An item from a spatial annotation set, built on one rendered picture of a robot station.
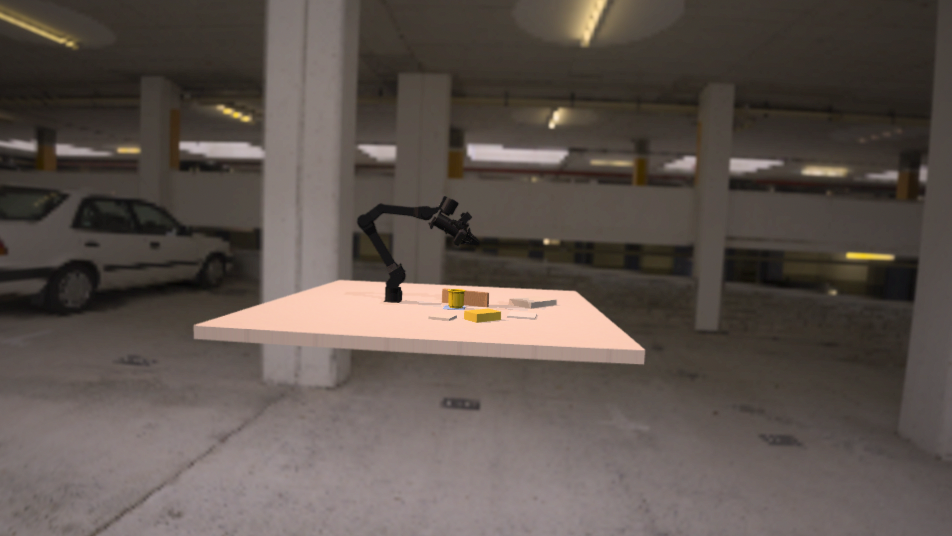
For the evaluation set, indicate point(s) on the yellow cup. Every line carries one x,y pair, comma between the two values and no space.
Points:
456,298

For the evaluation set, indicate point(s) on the yellow flat block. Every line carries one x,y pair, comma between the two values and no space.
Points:
482,315

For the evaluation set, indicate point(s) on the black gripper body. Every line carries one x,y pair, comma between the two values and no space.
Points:
457,232

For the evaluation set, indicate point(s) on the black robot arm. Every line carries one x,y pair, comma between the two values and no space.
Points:
393,293

